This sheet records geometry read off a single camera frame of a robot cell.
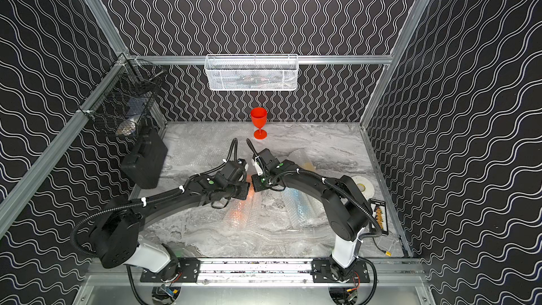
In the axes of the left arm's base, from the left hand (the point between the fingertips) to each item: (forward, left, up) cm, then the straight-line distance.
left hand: (247, 185), depth 85 cm
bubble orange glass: (-11, +1, -2) cm, 11 cm away
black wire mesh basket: (+29, +58, +16) cm, 67 cm away
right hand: (+3, -3, -3) cm, 5 cm away
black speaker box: (+5, +43, +5) cm, 44 cm away
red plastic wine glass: (+35, -1, +5) cm, 36 cm away
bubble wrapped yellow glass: (+16, -22, -1) cm, 27 cm away
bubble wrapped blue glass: (-8, -22, -1) cm, 24 cm away
